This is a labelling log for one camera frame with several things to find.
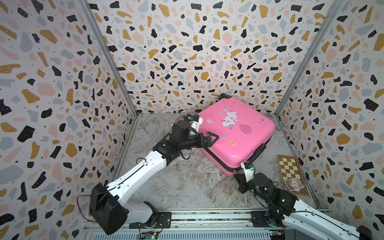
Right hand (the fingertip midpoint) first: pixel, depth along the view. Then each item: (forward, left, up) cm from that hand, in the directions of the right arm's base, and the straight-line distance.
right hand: (234, 176), depth 77 cm
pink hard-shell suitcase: (+20, -6, +12) cm, 24 cm away
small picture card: (0, -33, -7) cm, 34 cm away
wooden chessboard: (+10, -35, -9) cm, 38 cm away
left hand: (+10, +10, +19) cm, 24 cm away
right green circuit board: (-22, -19, -12) cm, 32 cm away
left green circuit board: (-25, +41, -10) cm, 49 cm away
